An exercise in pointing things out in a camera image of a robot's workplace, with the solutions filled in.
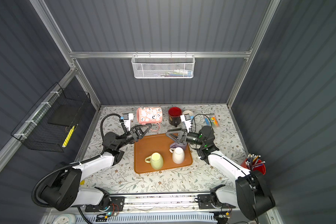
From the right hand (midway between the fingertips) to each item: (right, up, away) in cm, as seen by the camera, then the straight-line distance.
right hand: (169, 136), depth 68 cm
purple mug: (+2, -8, +22) cm, 23 cm away
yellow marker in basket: (-50, 0, +1) cm, 50 cm away
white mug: (+5, -13, +14) cm, 20 cm away
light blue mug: (+13, +14, +37) cm, 41 cm away
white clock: (-51, -41, 0) cm, 65 cm away
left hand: (-8, +5, 0) cm, 10 cm away
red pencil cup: (+47, -16, +6) cm, 50 cm away
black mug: (+4, +12, +32) cm, 34 cm away
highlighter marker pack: (+34, +10, +43) cm, 56 cm away
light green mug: (-8, -15, +11) cm, 20 cm away
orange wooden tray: (-7, -9, +31) cm, 33 cm away
